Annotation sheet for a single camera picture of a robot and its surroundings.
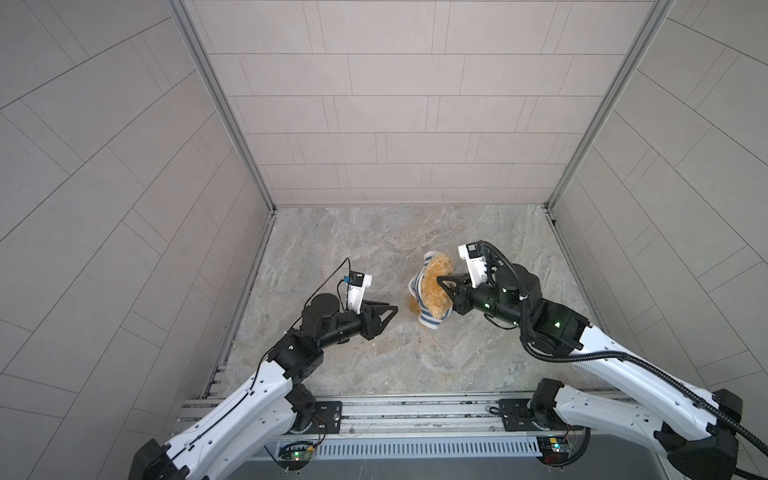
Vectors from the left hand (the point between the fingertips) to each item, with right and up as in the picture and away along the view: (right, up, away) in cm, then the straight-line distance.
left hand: (399, 311), depth 69 cm
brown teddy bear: (+8, +4, -6) cm, 11 cm away
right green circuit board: (+36, -31, -2) cm, 48 cm away
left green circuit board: (-23, -30, -5) cm, 38 cm away
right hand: (+8, +7, -4) cm, 12 cm away
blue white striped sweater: (+7, -1, 0) cm, 7 cm away
